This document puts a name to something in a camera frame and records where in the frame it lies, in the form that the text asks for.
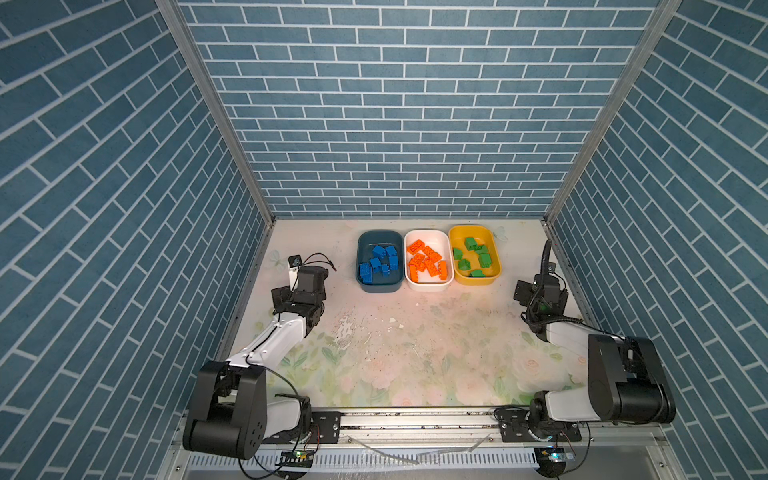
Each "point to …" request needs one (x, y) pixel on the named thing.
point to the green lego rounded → (477, 273)
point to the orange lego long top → (443, 270)
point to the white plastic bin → (441, 240)
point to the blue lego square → (391, 250)
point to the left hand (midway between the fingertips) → (297, 285)
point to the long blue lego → (366, 273)
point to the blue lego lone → (385, 269)
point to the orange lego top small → (413, 273)
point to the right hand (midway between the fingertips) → (538, 283)
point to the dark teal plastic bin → (393, 283)
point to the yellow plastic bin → (475, 254)
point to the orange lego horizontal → (415, 246)
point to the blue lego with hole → (379, 251)
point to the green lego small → (458, 254)
